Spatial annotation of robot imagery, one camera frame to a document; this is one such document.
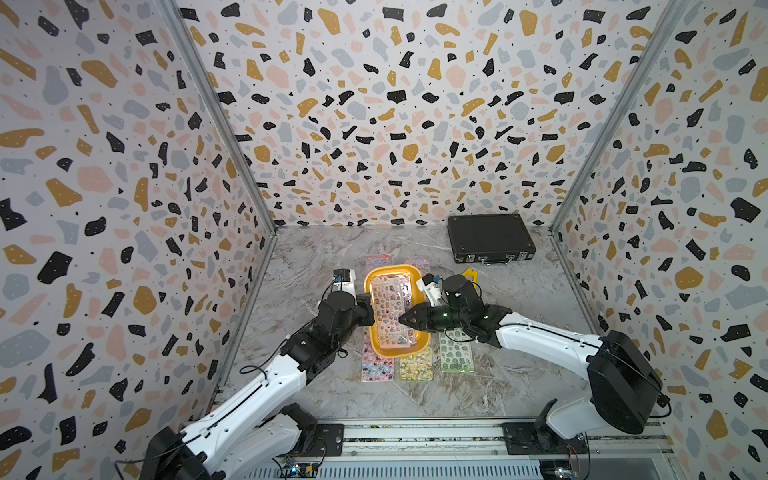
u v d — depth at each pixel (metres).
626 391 0.43
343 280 0.66
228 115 0.90
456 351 0.90
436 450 0.73
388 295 0.82
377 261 1.13
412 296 0.86
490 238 1.20
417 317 0.73
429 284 0.76
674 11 0.71
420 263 1.13
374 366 0.86
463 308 0.64
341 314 0.56
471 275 1.06
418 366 0.86
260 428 0.57
